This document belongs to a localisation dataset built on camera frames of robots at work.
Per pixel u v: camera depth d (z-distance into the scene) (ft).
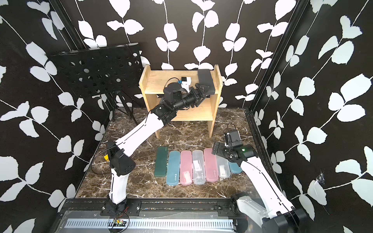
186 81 2.20
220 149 2.29
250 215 1.84
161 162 2.97
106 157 2.95
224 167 2.90
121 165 1.78
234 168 2.85
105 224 2.30
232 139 1.91
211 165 2.91
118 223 2.31
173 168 2.88
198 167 2.89
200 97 2.02
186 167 2.89
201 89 2.04
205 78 2.45
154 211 2.41
